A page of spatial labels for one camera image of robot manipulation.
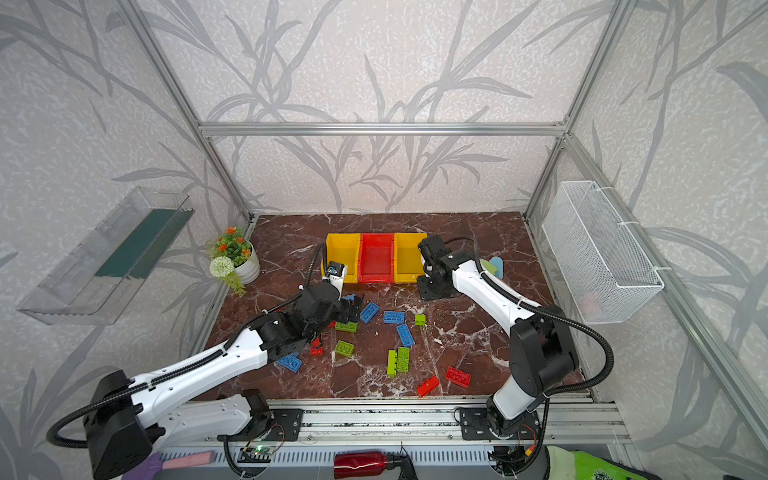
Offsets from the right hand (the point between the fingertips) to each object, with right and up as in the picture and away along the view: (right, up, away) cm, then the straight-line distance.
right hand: (428, 284), depth 88 cm
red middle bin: (-17, +7, +18) cm, 26 cm away
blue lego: (-10, -11, +3) cm, 15 cm away
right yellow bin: (-6, +5, +21) cm, 22 cm away
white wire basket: (+35, +6, -27) cm, 44 cm away
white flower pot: (-58, +3, +7) cm, 58 cm away
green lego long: (-24, -13, +1) cm, 27 cm away
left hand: (-21, +2, -9) cm, 23 cm away
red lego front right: (+8, -25, -7) cm, 27 cm away
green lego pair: (-9, -21, -5) cm, 23 cm away
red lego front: (-1, -26, -9) cm, 28 cm away
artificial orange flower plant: (-62, +10, +3) cm, 63 cm away
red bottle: (-18, -37, -23) cm, 47 cm away
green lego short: (-24, -18, -3) cm, 30 cm away
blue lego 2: (-7, -15, -1) cm, 16 cm away
